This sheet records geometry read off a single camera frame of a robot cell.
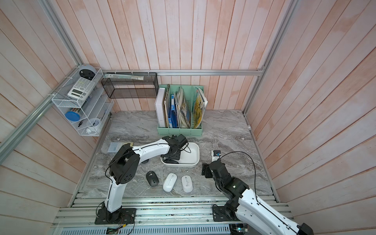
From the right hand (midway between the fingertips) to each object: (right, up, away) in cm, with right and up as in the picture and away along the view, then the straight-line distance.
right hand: (208, 162), depth 82 cm
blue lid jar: (-74, +26, -5) cm, 78 cm away
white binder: (-29, +33, +9) cm, 45 cm away
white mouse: (-22, -12, 0) cm, 25 cm away
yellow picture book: (-3, +35, +18) cm, 40 cm away
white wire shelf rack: (-65, +34, +4) cm, 74 cm away
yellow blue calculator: (-61, +6, +16) cm, 64 cm away
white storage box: (-11, +1, +12) cm, 16 cm away
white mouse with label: (-12, -12, 0) cm, 17 cm away
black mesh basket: (-58, +49, +26) cm, 80 cm away
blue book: (-22, +25, +20) cm, 39 cm away
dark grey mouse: (-32, -10, +2) cm, 34 cm away
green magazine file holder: (-16, +31, +11) cm, 37 cm away
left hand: (-22, +1, +13) cm, 26 cm away
